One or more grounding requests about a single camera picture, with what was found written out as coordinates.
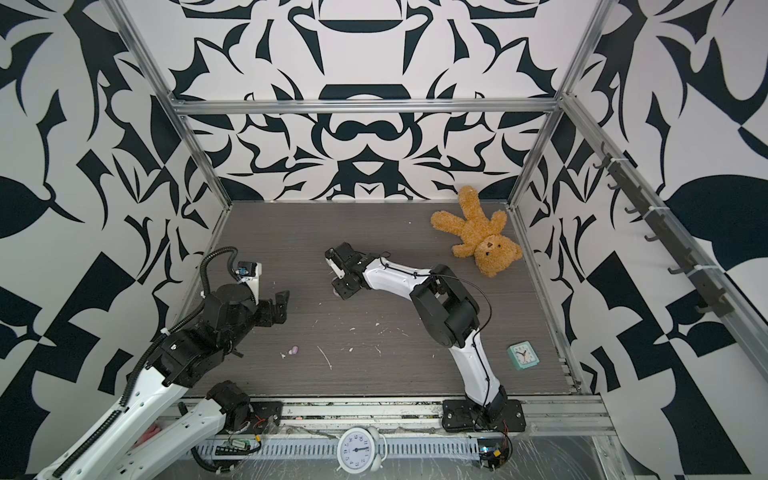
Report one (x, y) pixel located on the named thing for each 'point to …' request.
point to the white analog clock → (360, 451)
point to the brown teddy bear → (493, 252)
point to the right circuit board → (493, 452)
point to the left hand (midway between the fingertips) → (268, 287)
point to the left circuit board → (233, 447)
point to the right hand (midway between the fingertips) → (344, 282)
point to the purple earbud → (293, 351)
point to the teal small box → (523, 355)
